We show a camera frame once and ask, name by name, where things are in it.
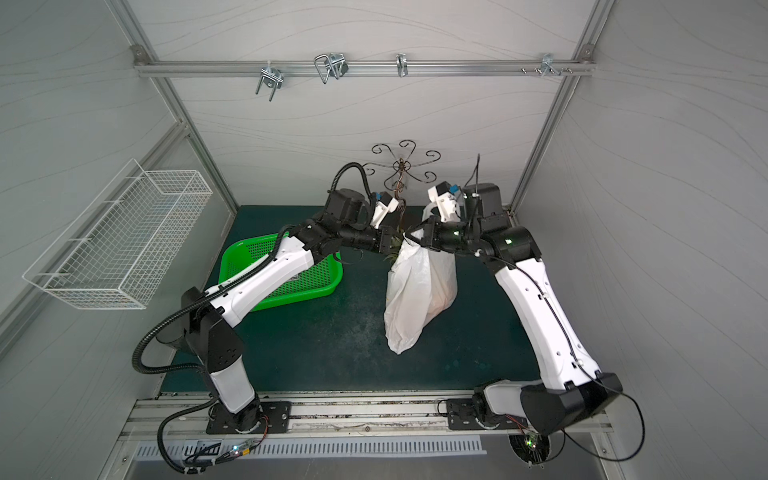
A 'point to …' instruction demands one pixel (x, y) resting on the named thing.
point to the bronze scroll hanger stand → (396, 179)
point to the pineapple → (395, 244)
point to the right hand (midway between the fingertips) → (406, 233)
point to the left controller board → (240, 449)
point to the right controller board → (531, 447)
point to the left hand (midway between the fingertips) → (409, 245)
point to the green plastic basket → (244, 253)
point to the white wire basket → (116, 253)
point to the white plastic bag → (422, 287)
